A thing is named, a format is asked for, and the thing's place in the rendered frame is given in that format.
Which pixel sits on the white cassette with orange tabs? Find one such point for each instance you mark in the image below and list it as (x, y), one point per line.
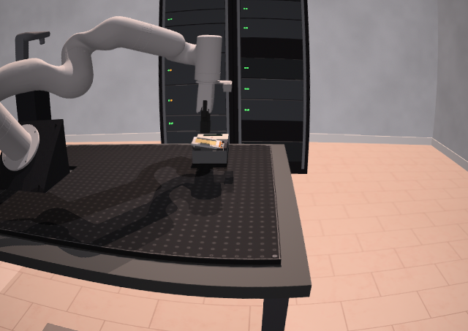
(206, 143)

